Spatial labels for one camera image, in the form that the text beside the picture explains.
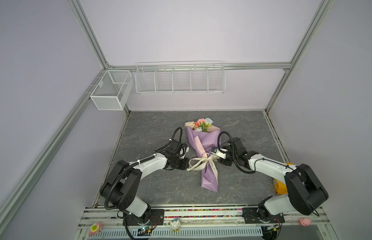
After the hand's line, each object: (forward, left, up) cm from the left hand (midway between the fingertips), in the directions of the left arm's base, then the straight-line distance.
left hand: (188, 167), depth 87 cm
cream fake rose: (+31, -4, +2) cm, 31 cm away
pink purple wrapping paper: (+14, -11, +6) cm, 19 cm away
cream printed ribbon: (+1, -5, +1) cm, 5 cm away
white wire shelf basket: (+52, +2, +27) cm, 59 cm away
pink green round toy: (-27, +44, +2) cm, 52 cm away
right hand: (+7, -21, +2) cm, 22 cm away
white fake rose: (+34, -16, +2) cm, 38 cm away
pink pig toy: (-31, -54, -1) cm, 62 cm away
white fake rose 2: (+26, -9, +3) cm, 27 cm away
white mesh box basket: (+48, +49, +20) cm, 72 cm away
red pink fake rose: (+32, -8, +1) cm, 32 cm away
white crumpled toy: (-29, +7, +3) cm, 30 cm away
